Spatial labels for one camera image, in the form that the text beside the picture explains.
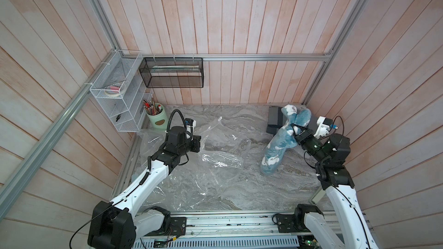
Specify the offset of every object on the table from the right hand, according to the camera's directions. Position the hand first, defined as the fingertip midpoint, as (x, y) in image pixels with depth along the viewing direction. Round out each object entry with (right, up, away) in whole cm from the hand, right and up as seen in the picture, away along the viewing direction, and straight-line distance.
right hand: (289, 123), depth 70 cm
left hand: (-39, -8, +12) cm, 41 cm away
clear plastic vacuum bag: (-38, -30, +16) cm, 51 cm away
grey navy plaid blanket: (+5, +1, +30) cm, 30 cm away
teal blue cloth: (-4, -6, -5) cm, 9 cm away
